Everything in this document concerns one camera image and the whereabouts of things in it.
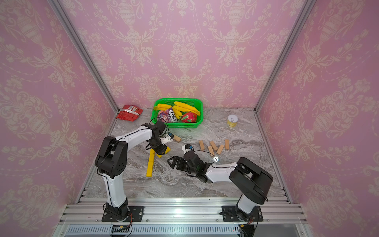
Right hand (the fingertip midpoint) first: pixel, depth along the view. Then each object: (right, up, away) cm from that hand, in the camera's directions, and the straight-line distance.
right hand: (169, 166), depth 82 cm
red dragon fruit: (+10, +29, +24) cm, 39 cm away
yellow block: (-13, +3, +12) cm, 18 cm away
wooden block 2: (+36, +10, +18) cm, 42 cm away
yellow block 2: (-13, -5, +5) cm, 15 cm away
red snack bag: (-37, +33, +34) cm, 60 cm away
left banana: (-10, +37, +30) cm, 49 cm away
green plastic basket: (+17, +40, +34) cm, 55 cm away
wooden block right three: (+25, +6, +15) cm, 30 cm away
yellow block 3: (-3, +7, +12) cm, 14 cm away
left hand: (-7, +6, +13) cm, 16 cm away
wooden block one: (+19, +9, +18) cm, 28 cm away
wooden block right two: (+27, +9, +17) cm, 34 cm away
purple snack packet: (-5, +30, +25) cm, 39 cm away
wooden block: (+2, +14, +20) cm, 25 cm away
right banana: (+6, +37, +31) cm, 48 cm away
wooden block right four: (+31, +7, +15) cm, 35 cm away
